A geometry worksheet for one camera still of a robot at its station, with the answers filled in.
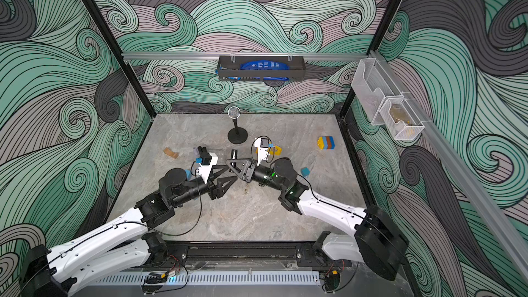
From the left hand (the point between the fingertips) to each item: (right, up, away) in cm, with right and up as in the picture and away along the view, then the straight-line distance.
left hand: (233, 170), depth 68 cm
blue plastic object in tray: (+12, +44, +25) cm, 52 cm away
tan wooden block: (-37, +2, +35) cm, 51 cm away
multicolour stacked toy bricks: (+43, +7, +36) cm, 57 cm away
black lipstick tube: (0, +6, -2) cm, 6 cm away
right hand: (-1, +3, -2) cm, 4 cm away
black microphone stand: (-3, +11, +42) cm, 44 cm away
